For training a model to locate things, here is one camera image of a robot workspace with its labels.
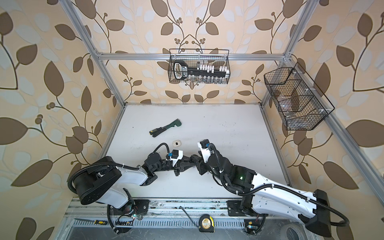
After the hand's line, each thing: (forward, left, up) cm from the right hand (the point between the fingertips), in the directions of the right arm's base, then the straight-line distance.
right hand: (195, 156), depth 69 cm
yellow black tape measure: (-25, -4, -19) cm, 31 cm away
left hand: (-1, 0, -3) cm, 4 cm away
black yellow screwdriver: (+29, +28, -19) cm, 45 cm away
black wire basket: (+19, -53, +12) cm, 58 cm away
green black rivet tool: (+36, +13, -20) cm, 43 cm away
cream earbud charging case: (+19, +12, -19) cm, 30 cm away
